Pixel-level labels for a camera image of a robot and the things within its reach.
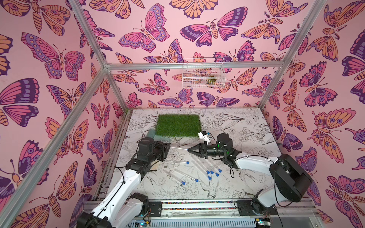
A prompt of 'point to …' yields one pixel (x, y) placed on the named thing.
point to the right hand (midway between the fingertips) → (190, 150)
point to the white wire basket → (203, 78)
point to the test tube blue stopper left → (186, 162)
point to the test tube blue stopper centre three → (213, 165)
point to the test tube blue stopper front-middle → (196, 180)
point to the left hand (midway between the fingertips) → (172, 141)
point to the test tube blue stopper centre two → (206, 166)
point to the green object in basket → (211, 81)
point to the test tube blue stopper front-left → (172, 175)
